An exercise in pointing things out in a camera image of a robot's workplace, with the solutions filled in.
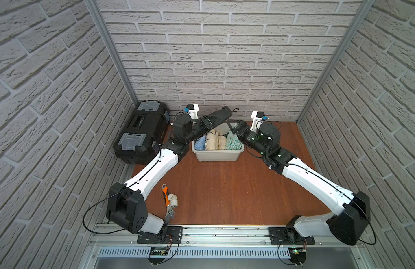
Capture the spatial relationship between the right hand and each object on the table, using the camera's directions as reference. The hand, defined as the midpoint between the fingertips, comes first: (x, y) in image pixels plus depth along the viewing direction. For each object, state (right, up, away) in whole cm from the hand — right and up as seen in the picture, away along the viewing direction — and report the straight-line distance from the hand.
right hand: (231, 124), depth 70 cm
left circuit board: (-32, -57, +2) cm, 65 cm away
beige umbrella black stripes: (-8, -8, +24) cm, 27 cm away
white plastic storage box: (-4, -17, +26) cm, 31 cm away
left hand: (-4, +4, +1) cm, 5 cm away
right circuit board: (+29, -56, 0) cm, 63 cm away
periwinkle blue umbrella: (-15, -10, +20) cm, 26 cm away
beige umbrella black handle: (-2, -9, +27) cm, 29 cm away
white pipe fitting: (-28, -37, +11) cm, 47 cm away
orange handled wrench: (-29, -42, +9) cm, 52 cm away
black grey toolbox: (-46, -7, +17) cm, 50 cm away
